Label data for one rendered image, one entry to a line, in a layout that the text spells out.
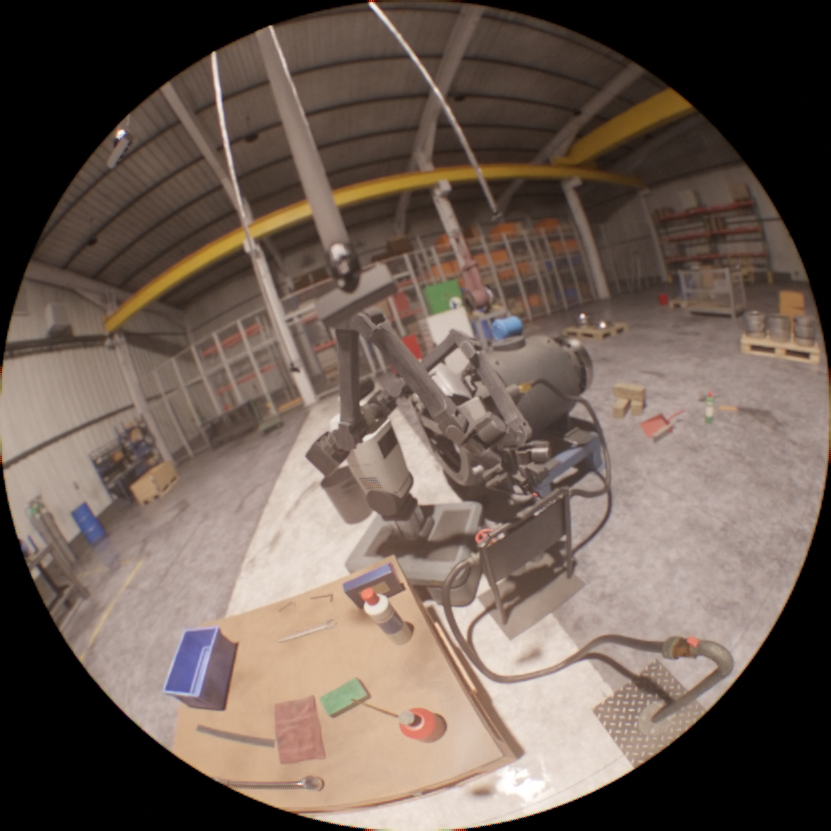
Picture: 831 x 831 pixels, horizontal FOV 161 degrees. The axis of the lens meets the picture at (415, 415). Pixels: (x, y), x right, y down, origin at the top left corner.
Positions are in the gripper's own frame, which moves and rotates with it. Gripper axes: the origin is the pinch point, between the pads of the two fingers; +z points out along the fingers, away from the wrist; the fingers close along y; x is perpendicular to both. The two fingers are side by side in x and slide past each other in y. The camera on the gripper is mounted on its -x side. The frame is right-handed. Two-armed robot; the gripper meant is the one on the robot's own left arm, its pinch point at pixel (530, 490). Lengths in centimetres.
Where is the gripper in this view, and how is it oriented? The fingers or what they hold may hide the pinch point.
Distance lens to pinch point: 120.9
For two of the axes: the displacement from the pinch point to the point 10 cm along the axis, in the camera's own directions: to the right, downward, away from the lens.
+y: 8.9, -4.0, 2.2
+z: 3.3, 8.9, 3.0
